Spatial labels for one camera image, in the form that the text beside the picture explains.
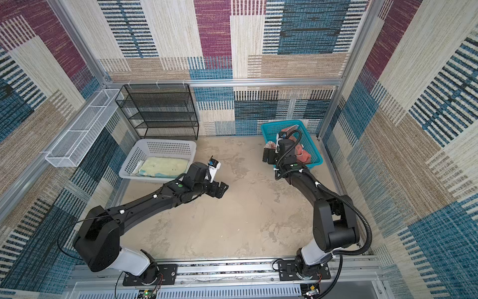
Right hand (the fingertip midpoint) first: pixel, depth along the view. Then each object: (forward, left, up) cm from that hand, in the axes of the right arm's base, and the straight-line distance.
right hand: (274, 152), depth 91 cm
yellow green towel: (+4, +57, -12) cm, 59 cm away
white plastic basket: (+10, +74, -7) cm, 75 cm away
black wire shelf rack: (+31, +59, +2) cm, 66 cm away
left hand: (-13, +25, -3) cm, 29 cm away
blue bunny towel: (-1, +68, -12) cm, 69 cm away
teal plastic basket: (+25, -2, -9) cm, 27 cm away
